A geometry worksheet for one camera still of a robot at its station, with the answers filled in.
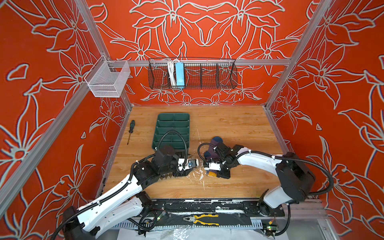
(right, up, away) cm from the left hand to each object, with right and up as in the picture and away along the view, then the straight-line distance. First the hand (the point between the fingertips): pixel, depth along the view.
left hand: (190, 158), depth 72 cm
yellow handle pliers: (+2, -29, -2) cm, 29 cm away
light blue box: (-6, +46, +18) cm, 50 cm away
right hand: (+15, -12, +13) cm, 23 cm away
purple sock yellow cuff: (+13, -3, +19) cm, 23 cm away
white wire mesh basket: (-53, +45, +22) cm, 73 cm away
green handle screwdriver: (-42, +14, +33) cm, 55 cm away
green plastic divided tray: (-12, +12, +25) cm, 30 cm away
